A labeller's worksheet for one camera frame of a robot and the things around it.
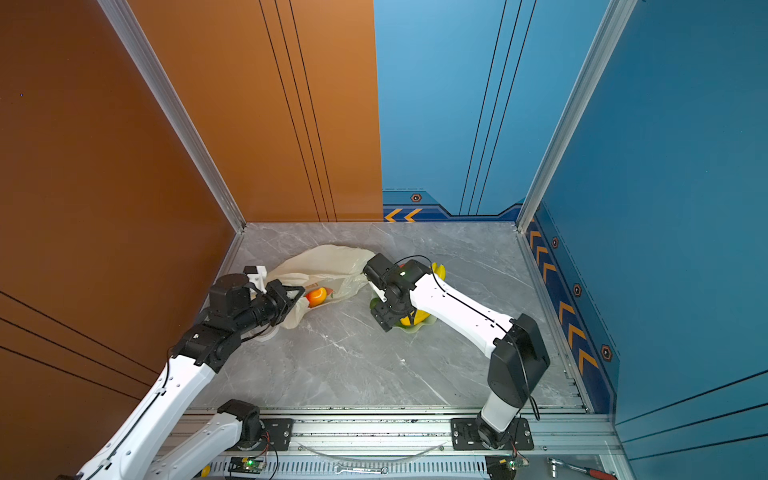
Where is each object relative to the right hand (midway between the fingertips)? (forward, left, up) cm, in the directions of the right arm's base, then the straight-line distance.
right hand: (392, 313), depth 81 cm
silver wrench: (-33, +2, -14) cm, 36 cm away
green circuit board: (-32, +35, -15) cm, 50 cm away
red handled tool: (-34, -47, -14) cm, 60 cm away
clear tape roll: (-12, +26, +13) cm, 32 cm away
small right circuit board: (-33, -26, -16) cm, 45 cm away
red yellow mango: (+10, +24, -8) cm, 28 cm away
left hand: (+2, +21, +12) cm, 24 cm away
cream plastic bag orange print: (+18, +17, -3) cm, 25 cm away
